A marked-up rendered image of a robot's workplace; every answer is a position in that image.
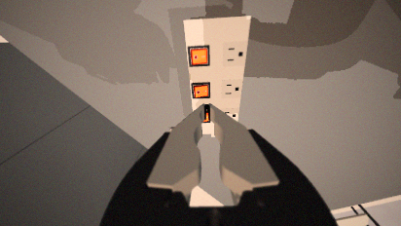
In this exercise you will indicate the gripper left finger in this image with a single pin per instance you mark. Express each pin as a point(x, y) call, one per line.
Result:
point(172, 163)

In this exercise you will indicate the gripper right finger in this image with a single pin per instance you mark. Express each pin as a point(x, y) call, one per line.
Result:
point(248, 162)

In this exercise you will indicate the white power strip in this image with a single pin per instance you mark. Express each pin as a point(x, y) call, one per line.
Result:
point(216, 52)

